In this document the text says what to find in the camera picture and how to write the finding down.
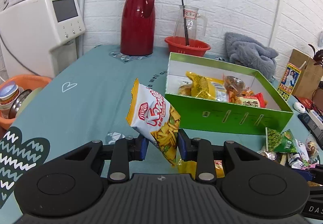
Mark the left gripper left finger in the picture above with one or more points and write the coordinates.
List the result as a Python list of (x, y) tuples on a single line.
[(121, 153)]

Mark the white water dispenser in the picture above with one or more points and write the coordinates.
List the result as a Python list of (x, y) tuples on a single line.
[(39, 36)]

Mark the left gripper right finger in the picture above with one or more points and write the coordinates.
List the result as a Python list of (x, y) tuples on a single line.
[(200, 151)]

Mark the grey fluffy blanket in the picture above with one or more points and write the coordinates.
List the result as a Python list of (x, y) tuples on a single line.
[(245, 51)]

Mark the red broad bean snack bag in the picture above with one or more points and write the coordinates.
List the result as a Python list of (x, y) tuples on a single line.
[(256, 100)]

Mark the red thermos jug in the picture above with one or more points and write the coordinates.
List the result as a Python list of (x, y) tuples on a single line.
[(137, 27)]

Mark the glass pitcher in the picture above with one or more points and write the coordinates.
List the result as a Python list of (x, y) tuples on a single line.
[(192, 17)]

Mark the stacked bowls in basin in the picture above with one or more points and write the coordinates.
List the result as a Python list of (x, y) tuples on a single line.
[(12, 98)]

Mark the orange white chip bag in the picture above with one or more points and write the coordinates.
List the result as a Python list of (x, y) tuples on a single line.
[(153, 116)]

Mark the white round device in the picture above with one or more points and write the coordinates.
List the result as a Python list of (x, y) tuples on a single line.
[(299, 107)]

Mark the clear wrapped brown snack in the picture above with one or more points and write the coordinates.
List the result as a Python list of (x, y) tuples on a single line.
[(234, 87)]

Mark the black straw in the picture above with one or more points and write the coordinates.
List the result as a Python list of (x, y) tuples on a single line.
[(185, 24)]

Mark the clear wrapped pastry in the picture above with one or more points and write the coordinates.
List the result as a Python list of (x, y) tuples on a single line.
[(312, 149)]

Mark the black smartphone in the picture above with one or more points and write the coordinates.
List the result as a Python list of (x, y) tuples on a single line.
[(312, 127)]

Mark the brown cardboard box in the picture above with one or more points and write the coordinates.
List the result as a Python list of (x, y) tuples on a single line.
[(309, 77)]

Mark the white small box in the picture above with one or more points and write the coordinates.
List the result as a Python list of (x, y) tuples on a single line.
[(316, 118)]

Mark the white cartoon snack bag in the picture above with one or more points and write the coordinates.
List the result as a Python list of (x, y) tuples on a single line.
[(298, 159)]

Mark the yellow snack bag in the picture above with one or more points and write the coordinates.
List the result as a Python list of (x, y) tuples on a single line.
[(207, 88)]

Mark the orange plastic basin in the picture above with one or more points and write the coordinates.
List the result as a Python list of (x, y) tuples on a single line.
[(26, 81)]

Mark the dark purple plant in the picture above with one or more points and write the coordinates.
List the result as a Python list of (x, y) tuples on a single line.
[(318, 56)]

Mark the yellow juice carton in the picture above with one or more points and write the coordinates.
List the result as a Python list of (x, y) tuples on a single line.
[(288, 81)]

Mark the green pea snack bag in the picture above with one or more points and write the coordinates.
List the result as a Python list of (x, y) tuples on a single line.
[(279, 142)]

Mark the green cardboard box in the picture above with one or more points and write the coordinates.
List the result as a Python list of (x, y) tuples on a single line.
[(209, 115)]

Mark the red plastic basket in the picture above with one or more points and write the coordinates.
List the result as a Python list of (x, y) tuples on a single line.
[(195, 47)]

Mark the red booklet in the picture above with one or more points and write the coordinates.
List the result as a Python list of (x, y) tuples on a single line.
[(307, 103)]

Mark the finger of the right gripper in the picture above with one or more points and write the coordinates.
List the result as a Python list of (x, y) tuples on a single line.
[(312, 174)]

